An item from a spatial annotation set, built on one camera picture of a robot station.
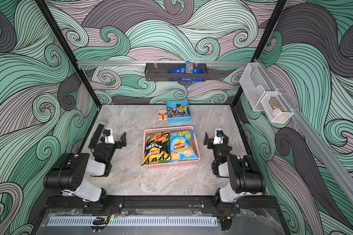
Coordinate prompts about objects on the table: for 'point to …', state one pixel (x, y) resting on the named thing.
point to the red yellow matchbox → (163, 114)
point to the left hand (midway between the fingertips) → (117, 131)
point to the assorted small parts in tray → (179, 111)
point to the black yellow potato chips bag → (157, 148)
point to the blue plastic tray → (173, 104)
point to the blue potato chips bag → (181, 146)
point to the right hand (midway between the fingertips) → (216, 133)
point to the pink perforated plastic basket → (149, 131)
